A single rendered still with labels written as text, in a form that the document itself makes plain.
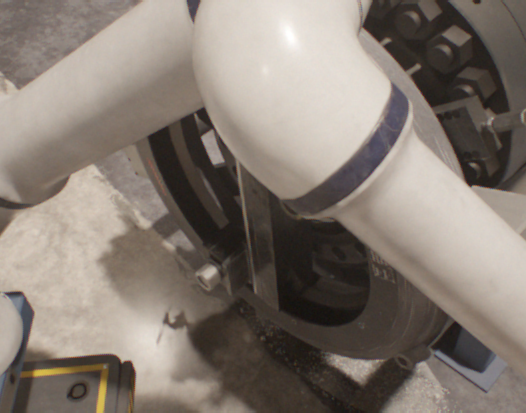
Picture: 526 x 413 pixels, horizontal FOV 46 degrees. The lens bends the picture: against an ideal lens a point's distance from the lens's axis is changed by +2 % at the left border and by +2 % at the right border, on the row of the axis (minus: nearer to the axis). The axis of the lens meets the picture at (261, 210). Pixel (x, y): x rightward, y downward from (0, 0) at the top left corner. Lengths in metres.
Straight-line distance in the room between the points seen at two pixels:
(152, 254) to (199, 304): 0.23
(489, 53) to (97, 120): 0.66
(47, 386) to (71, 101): 0.72
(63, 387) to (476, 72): 0.93
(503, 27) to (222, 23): 0.76
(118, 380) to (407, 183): 0.90
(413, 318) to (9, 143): 0.60
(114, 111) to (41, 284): 1.23
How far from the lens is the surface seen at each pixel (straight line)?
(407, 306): 0.94
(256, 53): 0.40
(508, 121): 0.82
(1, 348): 0.99
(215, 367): 1.59
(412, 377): 1.59
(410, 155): 0.45
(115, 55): 0.64
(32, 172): 0.82
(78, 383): 1.27
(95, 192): 2.03
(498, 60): 1.10
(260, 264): 1.14
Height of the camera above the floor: 1.40
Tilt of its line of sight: 48 degrees down
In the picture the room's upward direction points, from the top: 4 degrees counter-clockwise
